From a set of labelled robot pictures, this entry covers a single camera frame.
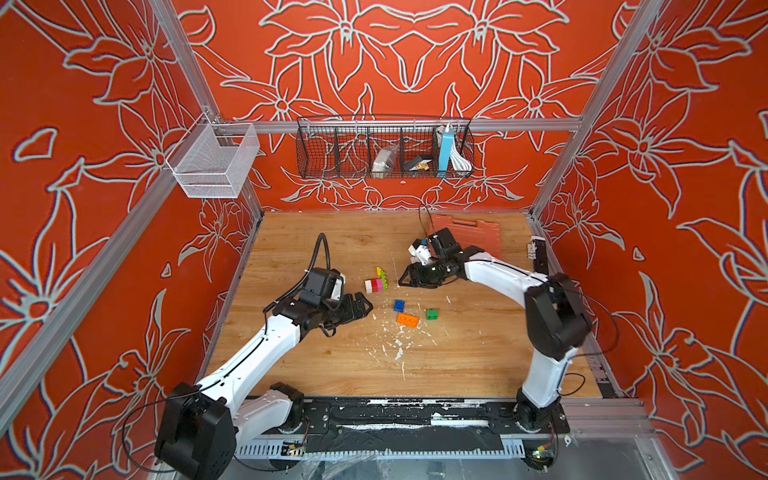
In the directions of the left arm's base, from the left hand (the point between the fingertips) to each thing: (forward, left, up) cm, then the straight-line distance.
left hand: (363, 309), depth 81 cm
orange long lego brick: (+2, -14, -11) cm, 18 cm away
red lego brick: (+13, -2, -8) cm, 15 cm away
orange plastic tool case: (+34, -40, -5) cm, 53 cm away
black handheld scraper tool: (+29, -60, -9) cm, 67 cm away
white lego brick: (+12, 0, -8) cm, 15 cm away
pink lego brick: (+13, -3, -8) cm, 16 cm away
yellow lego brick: (+18, -3, -8) cm, 20 cm away
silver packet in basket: (+41, -3, +20) cm, 46 cm away
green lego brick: (+5, -20, -10) cm, 23 cm away
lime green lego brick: (+14, -5, -8) cm, 17 cm away
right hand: (+10, -10, -1) cm, 14 cm away
